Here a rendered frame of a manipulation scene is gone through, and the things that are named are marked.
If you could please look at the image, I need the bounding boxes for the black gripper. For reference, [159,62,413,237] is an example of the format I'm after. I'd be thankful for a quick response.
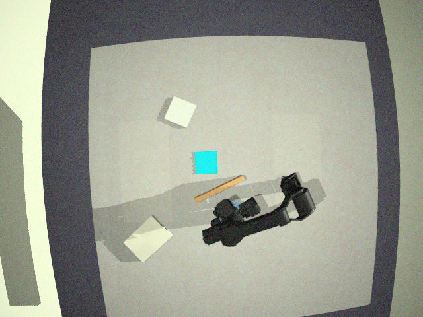
[211,197,261,226]

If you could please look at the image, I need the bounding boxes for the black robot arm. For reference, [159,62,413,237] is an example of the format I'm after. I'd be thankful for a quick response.
[202,173,316,247]

